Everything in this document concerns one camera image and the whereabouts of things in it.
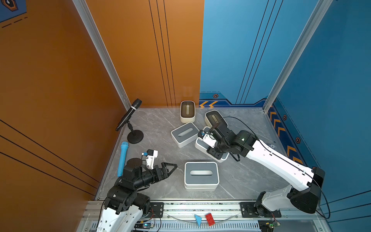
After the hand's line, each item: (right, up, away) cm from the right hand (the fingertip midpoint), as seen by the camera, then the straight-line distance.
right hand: (211, 146), depth 74 cm
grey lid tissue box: (-5, -15, 0) cm, 16 cm away
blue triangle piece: (-7, -36, -3) cm, 37 cm away
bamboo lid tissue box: (-5, -23, +1) cm, 23 cm away
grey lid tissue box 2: (-15, +4, +27) cm, 31 cm away
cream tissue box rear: (-13, +20, +35) cm, 43 cm away
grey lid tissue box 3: (-6, +1, -2) cm, 6 cm away
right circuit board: (+26, -38, -4) cm, 46 cm away
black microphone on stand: (-50, +2, +28) cm, 58 cm away
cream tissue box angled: (+6, +15, +32) cm, 36 cm away
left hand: (-19, -9, -6) cm, 22 cm away
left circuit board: (-34, -38, -3) cm, 52 cm away
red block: (-1, -35, -4) cm, 35 cm away
